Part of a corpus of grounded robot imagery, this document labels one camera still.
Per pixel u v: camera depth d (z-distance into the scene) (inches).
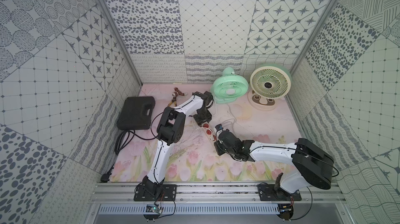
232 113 41.1
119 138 37.4
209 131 37.1
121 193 29.6
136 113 37.8
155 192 25.3
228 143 26.1
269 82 35.2
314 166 17.1
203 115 35.0
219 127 30.6
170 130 24.1
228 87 35.6
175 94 43.5
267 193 29.1
